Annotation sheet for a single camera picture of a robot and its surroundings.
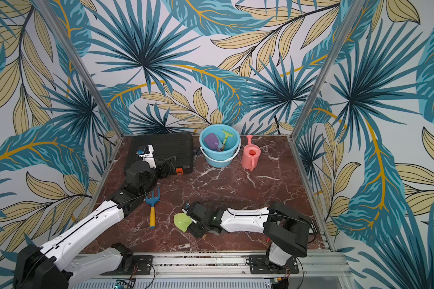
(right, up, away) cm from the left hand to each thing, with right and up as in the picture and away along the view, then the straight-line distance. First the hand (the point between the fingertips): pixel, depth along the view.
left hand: (167, 161), depth 77 cm
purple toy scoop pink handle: (+19, +10, +26) cm, 34 cm away
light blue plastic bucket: (+23, 0, +15) cm, 27 cm away
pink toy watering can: (+40, +3, +20) cm, 45 cm away
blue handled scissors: (+9, +5, +33) cm, 34 cm away
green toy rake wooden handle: (+27, +14, +25) cm, 40 cm away
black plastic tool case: (-1, +7, +26) cm, 27 cm away
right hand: (+11, -29, +6) cm, 32 cm away
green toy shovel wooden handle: (+5, -29, +8) cm, 30 cm away
